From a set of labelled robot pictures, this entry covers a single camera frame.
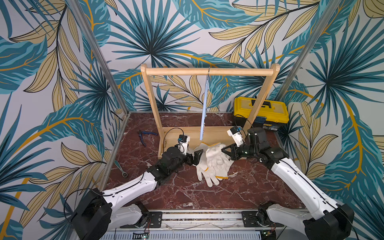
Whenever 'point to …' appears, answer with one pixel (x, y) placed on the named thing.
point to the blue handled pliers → (140, 132)
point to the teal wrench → (124, 174)
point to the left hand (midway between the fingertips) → (195, 149)
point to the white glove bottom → (214, 174)
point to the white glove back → (202, 146)
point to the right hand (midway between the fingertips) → (223, 149)
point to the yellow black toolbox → (271, 115)
